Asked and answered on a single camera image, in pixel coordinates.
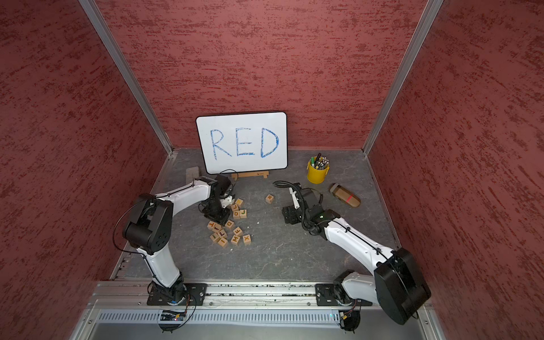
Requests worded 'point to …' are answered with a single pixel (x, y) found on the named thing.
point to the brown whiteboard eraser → (344, 195)
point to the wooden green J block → (243, 214)
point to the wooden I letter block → (223, 242)
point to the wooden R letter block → (269, 198)
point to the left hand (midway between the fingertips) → (218, 224)
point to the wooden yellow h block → (239, 201)
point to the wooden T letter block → (210, 224)
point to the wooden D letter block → (229, 224)
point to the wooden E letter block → (217, 227)
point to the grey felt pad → (191, 173)
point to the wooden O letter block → (236, 214)
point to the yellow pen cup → (318, 167)
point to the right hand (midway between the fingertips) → (291, 212)
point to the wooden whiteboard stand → (251, 173)
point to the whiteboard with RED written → (243, 142)
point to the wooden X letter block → (246, 239)
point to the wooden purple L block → (222, 234)
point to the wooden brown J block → (234, 207)
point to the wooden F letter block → (238, 231)
